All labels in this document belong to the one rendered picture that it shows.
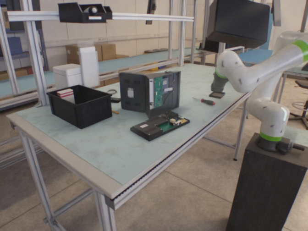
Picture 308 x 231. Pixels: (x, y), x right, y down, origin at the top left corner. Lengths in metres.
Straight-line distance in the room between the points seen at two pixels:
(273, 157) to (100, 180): 0.92
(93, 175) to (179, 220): 1.25
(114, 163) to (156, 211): 1.21
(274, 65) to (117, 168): 0.84
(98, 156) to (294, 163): 0.97
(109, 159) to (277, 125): 0.89
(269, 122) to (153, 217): 1.17
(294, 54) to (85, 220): 1.81
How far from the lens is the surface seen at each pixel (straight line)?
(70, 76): 1.27
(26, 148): 1.36
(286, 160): 1.28
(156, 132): 0.87
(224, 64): 1.07
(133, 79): 1.08
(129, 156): 0.77
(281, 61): 1.14
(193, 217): 1.89
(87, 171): 0.74
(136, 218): 1.86
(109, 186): 0.66
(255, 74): 1.06
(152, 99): 1.04
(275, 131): 1.27
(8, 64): 1.99
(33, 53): 1.32
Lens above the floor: 1.44
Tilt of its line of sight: 24 degrees down
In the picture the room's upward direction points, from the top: straight up
